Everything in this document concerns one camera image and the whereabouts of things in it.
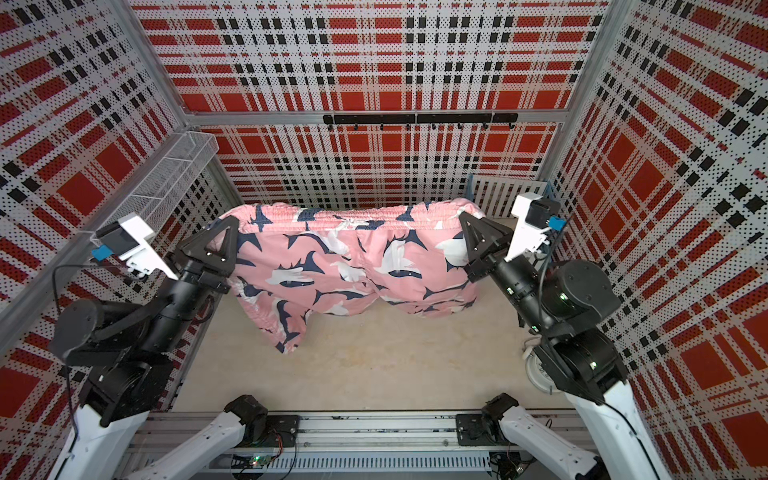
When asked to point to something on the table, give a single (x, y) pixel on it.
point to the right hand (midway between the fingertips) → (468, 215)
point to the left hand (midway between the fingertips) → (246, 218)
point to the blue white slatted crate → (494, 196)
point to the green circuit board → (260, 461)
